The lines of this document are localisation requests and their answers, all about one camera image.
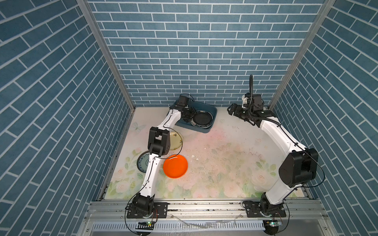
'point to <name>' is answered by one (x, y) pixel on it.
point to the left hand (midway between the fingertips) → (199, 115)
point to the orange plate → (175, 167)
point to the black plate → (203, 118)
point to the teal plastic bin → (200, 105)
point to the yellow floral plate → (176, 141)
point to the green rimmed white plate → (202, 126)
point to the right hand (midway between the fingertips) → (234, 110)
